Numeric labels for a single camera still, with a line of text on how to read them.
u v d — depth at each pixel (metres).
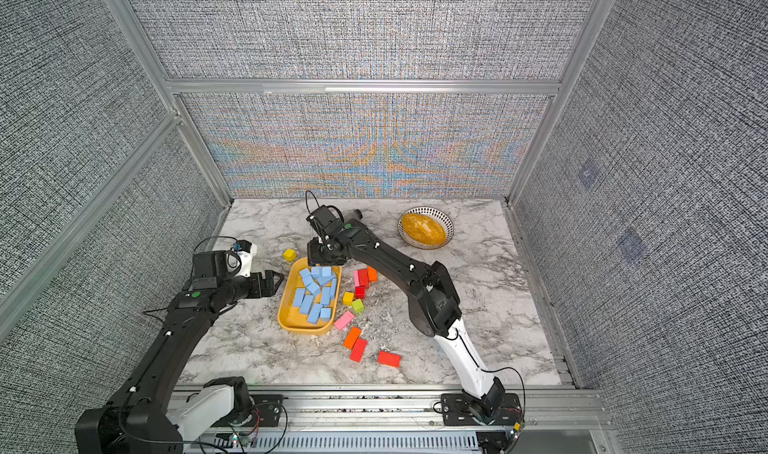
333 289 0.92
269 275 0.75
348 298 0.90
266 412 0.73
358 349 0.84
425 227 1.03
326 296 0.92
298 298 0.92
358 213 1.12
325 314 0.87
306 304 0.90
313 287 0.92
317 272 0.95
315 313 0.88
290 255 1.02
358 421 0.73
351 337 0.86
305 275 0.95
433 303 0.56
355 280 0.95
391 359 0.81
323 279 0.95
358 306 0.89
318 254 0.78
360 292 0.94
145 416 0.39
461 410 0.73
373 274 0.97
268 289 0.73
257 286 0.72
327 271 0.92
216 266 0.63
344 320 0.88
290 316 0.90
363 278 0.97
